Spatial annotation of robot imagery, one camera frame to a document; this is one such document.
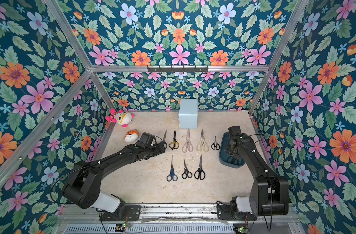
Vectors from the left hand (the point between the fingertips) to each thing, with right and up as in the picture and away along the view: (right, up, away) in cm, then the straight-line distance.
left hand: (162, 148), depth 90 cm
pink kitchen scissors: (+16, +1, +11) cm, 19 cm away
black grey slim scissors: (+16, -14, -4) cm, 22 cm away
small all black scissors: (+36, +1, +9) cm, 37 cm away
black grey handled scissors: (+24, -14, -4) cm, 28 cm away
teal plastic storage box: (+40, -7, +3) cm, 41 cm away
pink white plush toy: (-32, +20, +17) cm, 42 cm away
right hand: (+42, 0, -5) cm, 43 cm away
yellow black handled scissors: (+7, +2, +9) cm, 11 cm away
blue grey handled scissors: (+7, -15, -4) cm, 17 cm away
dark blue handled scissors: (0, +3, +11) cm, 11 cm away
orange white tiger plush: (-23, +7, +8) cm, 25 cm away
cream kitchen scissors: (+26, +1, +8) cm, 28 cm away
